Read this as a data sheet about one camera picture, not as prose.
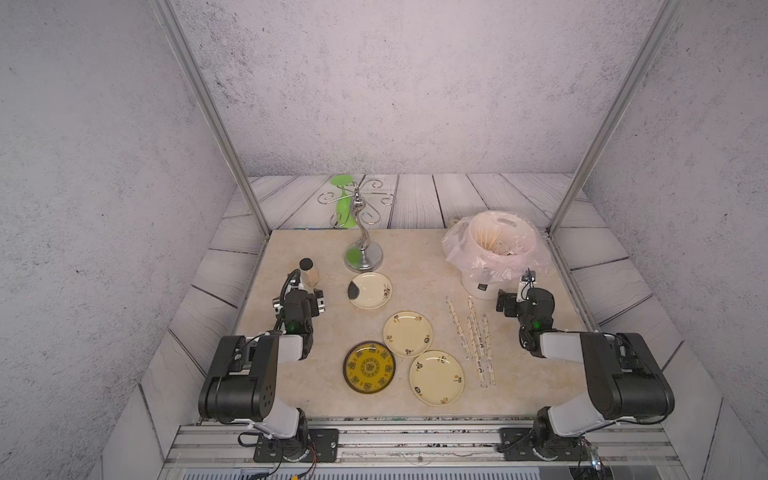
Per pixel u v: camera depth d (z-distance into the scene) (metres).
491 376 0.84
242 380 0.46
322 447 0.73
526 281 0.81
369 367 0.86
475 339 0.91
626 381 0.45
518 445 0.71
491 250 0.83
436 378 0.83
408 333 0.92
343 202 1.02
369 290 1.05
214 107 0.87
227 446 0.74
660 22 0.71
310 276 1.00
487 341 0.91
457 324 0.95
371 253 1.16
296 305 0.71
